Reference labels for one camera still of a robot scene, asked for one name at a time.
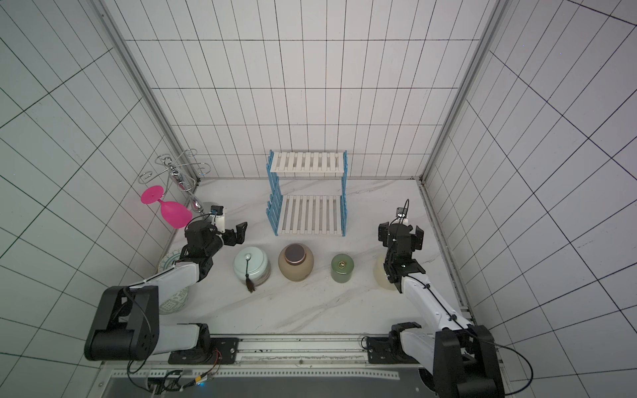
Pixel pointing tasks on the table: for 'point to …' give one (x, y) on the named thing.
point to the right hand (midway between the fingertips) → (394, 222)
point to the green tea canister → (342, 266)
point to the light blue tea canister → (252, 261)
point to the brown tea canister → (296, 262)
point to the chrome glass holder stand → (182, 179)
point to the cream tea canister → (381, 276)
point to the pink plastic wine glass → (174, 214)
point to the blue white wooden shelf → (308, 192)
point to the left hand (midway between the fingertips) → (234, 225)
